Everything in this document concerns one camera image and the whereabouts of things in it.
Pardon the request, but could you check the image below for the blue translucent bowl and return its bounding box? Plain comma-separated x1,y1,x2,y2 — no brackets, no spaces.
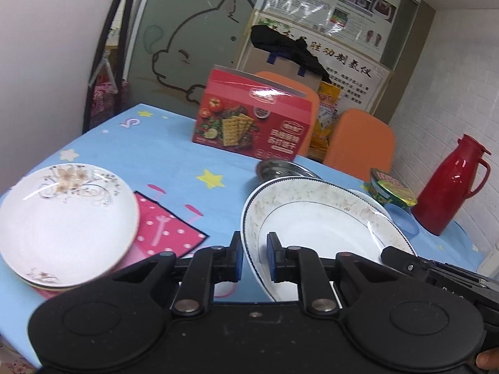
384,204,419,239

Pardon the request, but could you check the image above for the white floral plate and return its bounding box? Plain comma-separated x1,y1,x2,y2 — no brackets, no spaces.
1,163,139,287

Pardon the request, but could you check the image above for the white blue-rimmed deep plate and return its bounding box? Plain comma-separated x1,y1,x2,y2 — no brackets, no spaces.
240,177,415,301

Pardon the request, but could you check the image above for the stainless steel bowl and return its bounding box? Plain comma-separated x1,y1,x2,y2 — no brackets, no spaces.
255,159,321,182

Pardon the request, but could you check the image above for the right hand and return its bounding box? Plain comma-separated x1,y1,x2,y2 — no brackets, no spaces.
475,348,499,370

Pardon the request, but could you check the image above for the white cup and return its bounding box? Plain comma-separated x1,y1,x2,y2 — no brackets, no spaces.
477,242,499,279

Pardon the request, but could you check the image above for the red thermos jug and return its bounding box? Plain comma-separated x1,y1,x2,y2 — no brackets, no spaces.
411,134,492,236

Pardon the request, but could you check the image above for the instant noodle cup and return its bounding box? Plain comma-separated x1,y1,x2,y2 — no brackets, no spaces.
369,169,417,209

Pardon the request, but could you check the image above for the blue patterned tablecloth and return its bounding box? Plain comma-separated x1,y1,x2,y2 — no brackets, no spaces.
1,104,484,368

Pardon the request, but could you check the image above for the right orange chair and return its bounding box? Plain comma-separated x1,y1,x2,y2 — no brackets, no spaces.
322,109,395,181

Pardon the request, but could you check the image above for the orange chair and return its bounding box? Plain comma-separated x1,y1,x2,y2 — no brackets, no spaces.
255,70,320,157
322,109,395,181

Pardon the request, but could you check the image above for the pink floral fabric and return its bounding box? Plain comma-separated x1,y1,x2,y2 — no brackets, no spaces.
90,82,116,129

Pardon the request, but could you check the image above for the yellow snack bag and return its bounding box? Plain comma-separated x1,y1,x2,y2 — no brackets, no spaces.
308,82,342,161

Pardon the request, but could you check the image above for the red cracker box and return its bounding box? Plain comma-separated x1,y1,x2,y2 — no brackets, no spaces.
192,66,307,161

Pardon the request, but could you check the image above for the left orange chair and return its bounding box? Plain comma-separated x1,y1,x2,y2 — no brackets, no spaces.
255,70,320,157

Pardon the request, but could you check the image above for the black cloth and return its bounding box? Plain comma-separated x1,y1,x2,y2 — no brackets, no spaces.
250,25,332,84

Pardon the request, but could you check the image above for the cardboard box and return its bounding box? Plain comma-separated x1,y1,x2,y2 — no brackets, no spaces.
239,46,322,93

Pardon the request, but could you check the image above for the white round reflector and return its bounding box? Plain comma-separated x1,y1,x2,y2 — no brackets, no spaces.
1,0,113,192

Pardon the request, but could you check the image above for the black stand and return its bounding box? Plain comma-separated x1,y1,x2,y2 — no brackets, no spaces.
82,0,133,133

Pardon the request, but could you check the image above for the lower wall poster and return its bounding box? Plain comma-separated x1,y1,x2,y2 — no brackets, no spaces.
245,10,392,114

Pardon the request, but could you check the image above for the wall poster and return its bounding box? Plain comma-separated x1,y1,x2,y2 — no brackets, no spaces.
245,10,392,114
263,0,402,61

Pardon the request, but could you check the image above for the upper wall poster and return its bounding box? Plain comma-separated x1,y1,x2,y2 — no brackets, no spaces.
263,0,402,61

